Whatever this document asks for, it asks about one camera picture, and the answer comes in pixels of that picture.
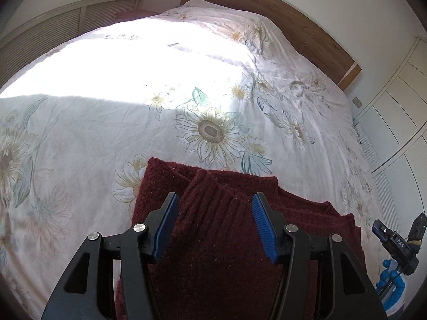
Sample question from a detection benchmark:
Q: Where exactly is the floral sunflower duvet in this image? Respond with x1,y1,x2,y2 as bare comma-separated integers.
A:
0,0,384,320

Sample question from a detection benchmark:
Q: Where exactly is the white wardrobe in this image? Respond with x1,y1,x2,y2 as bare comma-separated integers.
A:
354,35,427,267

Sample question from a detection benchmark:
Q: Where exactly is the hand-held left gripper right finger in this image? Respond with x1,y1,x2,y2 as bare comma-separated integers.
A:
252,192,389,320

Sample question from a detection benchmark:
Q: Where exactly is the maroon knit sweater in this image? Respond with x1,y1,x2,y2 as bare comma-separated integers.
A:
115,157,367,320

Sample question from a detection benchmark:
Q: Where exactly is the person's right hand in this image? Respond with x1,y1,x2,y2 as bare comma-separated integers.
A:
376,259,407,302

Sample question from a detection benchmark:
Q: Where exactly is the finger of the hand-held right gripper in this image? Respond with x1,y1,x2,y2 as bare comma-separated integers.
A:
372,220,390,245

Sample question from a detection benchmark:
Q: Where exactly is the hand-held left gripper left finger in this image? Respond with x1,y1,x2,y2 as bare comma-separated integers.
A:
41,192,181,320

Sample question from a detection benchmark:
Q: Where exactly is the wooden headboard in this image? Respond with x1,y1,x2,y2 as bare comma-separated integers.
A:
182,0,362,91

